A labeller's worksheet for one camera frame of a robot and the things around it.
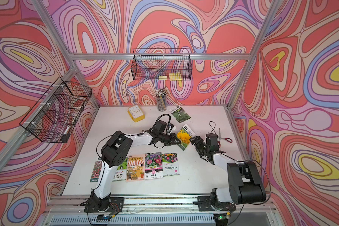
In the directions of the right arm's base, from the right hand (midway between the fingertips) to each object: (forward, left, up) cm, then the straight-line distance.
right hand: (192, 145), depth 92 cm
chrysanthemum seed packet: (-11, +26, -4) cm, 28 cm away
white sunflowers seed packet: (-11, +15, -4) cm, 19 cm away
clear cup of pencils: (+36, +20, +9) cm, 42 cm away
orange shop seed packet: (-12, +37, -3) cm, 39 cm away
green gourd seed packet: (+32, +6, -3) cm, 32 cm away
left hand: (+1, +6, +1) cm, 7 cm away
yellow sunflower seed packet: (+9, +5, 0) cm, 10 cm away
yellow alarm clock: (+31, +41, 0) cm, 51 cm away
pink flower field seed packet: (-14, +60, -3) cm, 62 cm away
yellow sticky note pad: (+35, +10, +30) cm, 47 cm away
